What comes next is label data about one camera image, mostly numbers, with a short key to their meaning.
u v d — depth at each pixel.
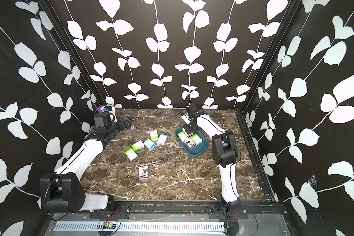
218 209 0.76
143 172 0.85
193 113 0.76
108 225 0.71
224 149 0.57
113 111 0.76
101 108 0.95
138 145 0.97
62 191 0.41
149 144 0.97
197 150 0.96
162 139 1.02
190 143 0.98
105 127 0.65
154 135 1.02
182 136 1.01
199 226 0.70
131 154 0.93
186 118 0.90
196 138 1.01
